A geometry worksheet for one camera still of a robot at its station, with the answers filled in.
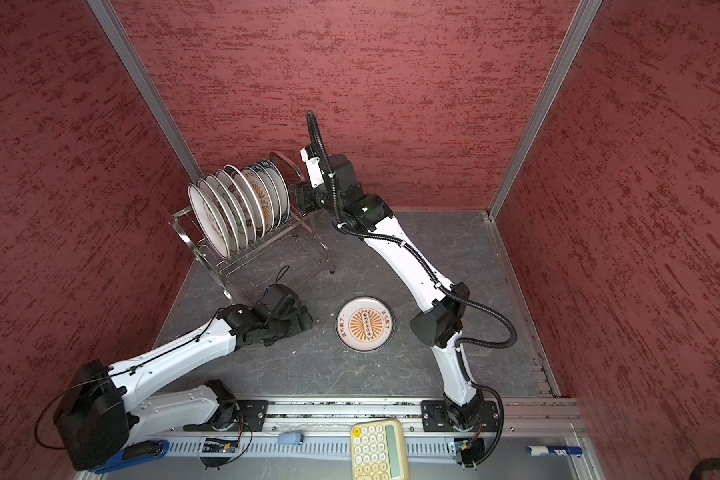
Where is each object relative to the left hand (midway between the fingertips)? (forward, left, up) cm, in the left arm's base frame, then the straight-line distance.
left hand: (299, 331), depth 83 cm
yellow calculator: (-27, -22, -4) cm, 35 cm away
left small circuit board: (-27, +19, -9) cm, 34 cm away
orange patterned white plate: (+5, -19, -5) cm, 20 cm away
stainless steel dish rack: (+34, +7, -3) cm, 35 cm away
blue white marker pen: (-27, -61, -4) cm, 67 cm away
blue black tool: (-28, +33, -1) cm, 43 cm away
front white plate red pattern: (+19, +22, +26) cm, 39 cm away
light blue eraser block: (-25, -1, -4) cm, 25 cm away
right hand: (+23, -1, +32) cm, 39 cm away
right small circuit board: (-27, -45, -6) cm, 53 cm away
